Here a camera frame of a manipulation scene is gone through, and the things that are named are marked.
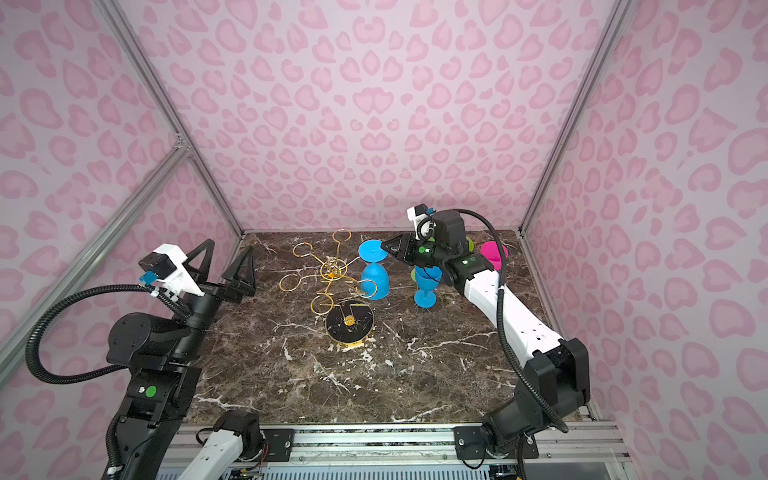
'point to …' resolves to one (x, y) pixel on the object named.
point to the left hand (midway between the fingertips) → (228, 241)
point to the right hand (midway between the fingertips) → (384, 244)
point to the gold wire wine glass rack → (351, 320)
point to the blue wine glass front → (426, 285)
